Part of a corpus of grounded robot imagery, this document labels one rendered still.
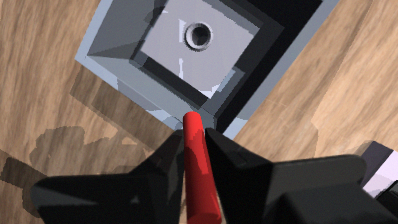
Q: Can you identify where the dark red peg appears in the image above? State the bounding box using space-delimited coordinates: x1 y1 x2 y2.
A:
183 111 222 224

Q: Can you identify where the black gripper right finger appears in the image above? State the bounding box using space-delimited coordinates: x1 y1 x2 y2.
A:
205 128 367 224

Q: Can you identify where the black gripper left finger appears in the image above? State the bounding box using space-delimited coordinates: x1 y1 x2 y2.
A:
30 129 184 224

